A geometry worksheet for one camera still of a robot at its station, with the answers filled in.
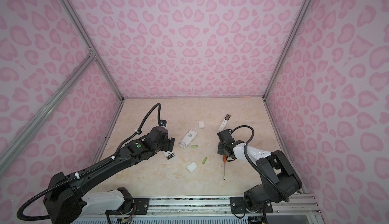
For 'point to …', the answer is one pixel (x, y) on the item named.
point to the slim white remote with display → (224, 123)
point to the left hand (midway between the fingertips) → (166, 136)
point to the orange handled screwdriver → (224, 160)
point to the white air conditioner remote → (169, 155)
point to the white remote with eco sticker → (188, 139)
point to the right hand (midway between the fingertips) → (223, 148)
